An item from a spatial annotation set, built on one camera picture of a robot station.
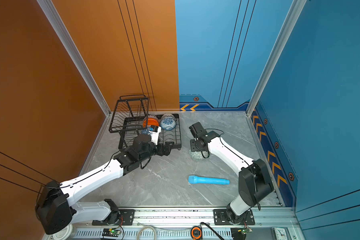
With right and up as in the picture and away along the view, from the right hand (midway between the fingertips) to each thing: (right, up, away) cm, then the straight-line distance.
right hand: (194, 146), depth 87 cm
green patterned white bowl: (+3, -7, +7) cm, 10 cm away
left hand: (-15, +4, -9) cm, 18 cm away
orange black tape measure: (-1, -36, -20) cm, 42 cm away
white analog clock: (+38, -37, -20) cm, 57 cm away
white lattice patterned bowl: (-19, +20, +21) cm, 34 cm away
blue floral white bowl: (-18, +15, +21) cm, 32 cm away
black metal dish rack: (-43, +17, +16) cm, 49 cm away
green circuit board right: (+23, -37, -18) cm, 47 cm away
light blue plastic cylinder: (-1, -17, -6) cm, 18 cm away
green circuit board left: (-41, -39, -17) cm, 59 cm away
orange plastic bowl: (-29, +16, +14) cm, 36 cm away
